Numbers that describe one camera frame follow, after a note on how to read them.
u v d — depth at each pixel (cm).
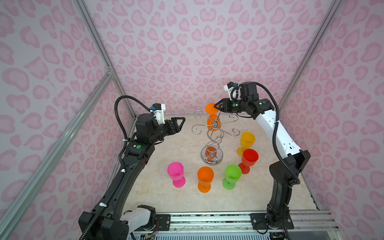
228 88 71
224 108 68
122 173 44
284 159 47
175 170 79
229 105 69
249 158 79
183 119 68
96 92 79
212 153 95
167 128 62
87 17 71
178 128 62
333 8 69
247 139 92
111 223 36
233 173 82
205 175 79
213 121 88
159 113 63
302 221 75
